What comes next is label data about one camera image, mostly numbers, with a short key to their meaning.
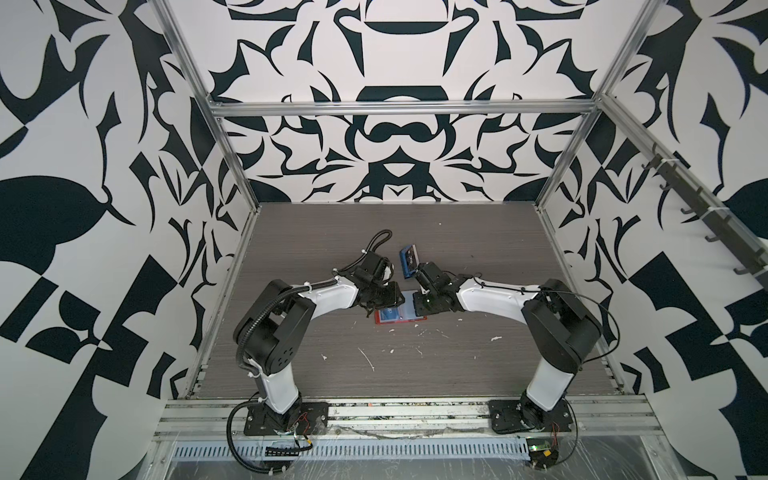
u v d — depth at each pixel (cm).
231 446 69
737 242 55
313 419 74
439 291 73
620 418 76
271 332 47
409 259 101
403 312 91
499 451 71
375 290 79
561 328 48
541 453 71
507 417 74
